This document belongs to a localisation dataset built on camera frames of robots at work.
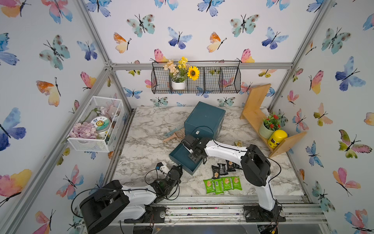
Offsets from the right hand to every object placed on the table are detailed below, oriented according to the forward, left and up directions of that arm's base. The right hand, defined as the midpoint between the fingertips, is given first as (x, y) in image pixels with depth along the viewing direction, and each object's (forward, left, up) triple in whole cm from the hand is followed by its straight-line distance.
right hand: (196, 153), depth 90 cm
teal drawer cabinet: (+12, -4, +17) cm, 21 cm away
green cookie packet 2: (-16, -13, -4) cm, 21 cm away
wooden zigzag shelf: (+29, -40, +3) cm, 49 cm away
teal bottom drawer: (0, +10, -4) cm, 11 cm away
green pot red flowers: (+14, -44, +14) cm, 48 cm away
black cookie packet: (-9, -16, -4) cm, 19 cm away
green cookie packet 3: (-15, -18, -5) cm, 24 cm away
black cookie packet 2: (-10, -12, -3) cm, 16 cm away
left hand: (-8, +6, 0) cm, 10 cm away
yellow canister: (+6, -45, +12) cm, 47 cm away
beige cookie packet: (+10, -29, -4) cm, 31 cm away
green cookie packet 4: (-16, -24, -4) cm, 29 cm away
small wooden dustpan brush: (+17, +13, -4) cm, 22 cm away
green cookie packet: (-17, -8, -4) cm, 20 cm away
